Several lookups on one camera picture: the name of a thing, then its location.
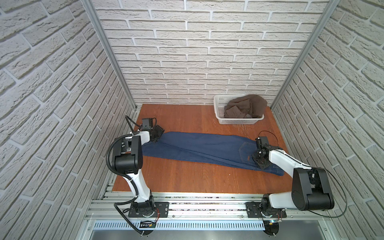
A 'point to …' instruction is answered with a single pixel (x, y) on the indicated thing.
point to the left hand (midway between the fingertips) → (161, 129)
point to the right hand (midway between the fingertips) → (256, 159)
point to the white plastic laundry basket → (220, 101)
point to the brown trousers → (240, 107)
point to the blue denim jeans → (227, 152)
